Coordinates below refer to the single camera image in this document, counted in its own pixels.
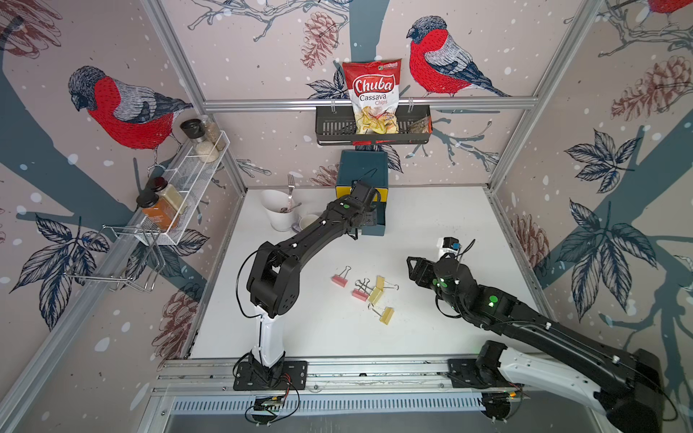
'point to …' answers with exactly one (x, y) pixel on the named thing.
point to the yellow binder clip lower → (386, 316)
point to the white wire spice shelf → (191, 177)
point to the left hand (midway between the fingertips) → (369, 209)
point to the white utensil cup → (280, 207)
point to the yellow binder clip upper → (380, 288)
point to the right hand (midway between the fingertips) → (412, 260)
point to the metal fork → (291, 180)
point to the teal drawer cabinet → (372, 167)
